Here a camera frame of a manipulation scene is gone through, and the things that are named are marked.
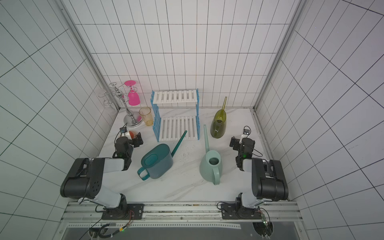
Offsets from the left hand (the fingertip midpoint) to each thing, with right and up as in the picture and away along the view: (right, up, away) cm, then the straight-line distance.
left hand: (133, 136), depth 95 cm
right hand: (+68, 0, 0) cm, 68 cm away
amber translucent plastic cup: (+6, +15, +8) cm, 18 cm away
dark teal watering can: (+21, -10, -22) cm, 32 cm away
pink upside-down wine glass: (-5, +27, +13) cm, 30 cm away
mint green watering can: (+49, -13, -21) cm, 54 cm away
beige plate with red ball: (+5, +2, -11) cm, 13 cm away
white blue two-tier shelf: (+26, +17, +23) cm, 39 cm away
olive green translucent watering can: (+55, +7, -2) cm, 56 cm away
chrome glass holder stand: (-8, +11, +16) cm, 21 cm away
